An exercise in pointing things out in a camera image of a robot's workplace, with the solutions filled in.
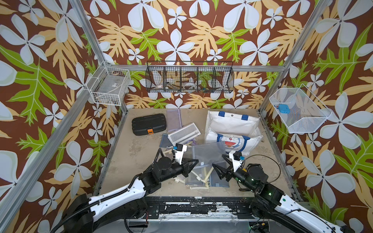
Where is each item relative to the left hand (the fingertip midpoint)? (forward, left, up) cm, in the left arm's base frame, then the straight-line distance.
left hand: (199, 160), depth 70 cm
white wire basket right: (+27, -59, +7) cm, 66 cm away
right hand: (+1, -9, -2) cm, 9 cm away
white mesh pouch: (+29, +8, -20) cm, 36 cm away
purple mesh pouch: (+45, +17, -22) cm, 52 cm away
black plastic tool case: (+36, +34, -17) cm, 52 cm away
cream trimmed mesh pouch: (-5, +3, -18) cm, 19 cm away
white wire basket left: (+41, +53, +14) cm, 69 cm away
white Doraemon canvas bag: (+26, -29, -13) cm, 41 cm away
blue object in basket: (+30, -51, +6) cm, 60 cm away
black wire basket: (+56, +4, +10) cm, 57 cm away
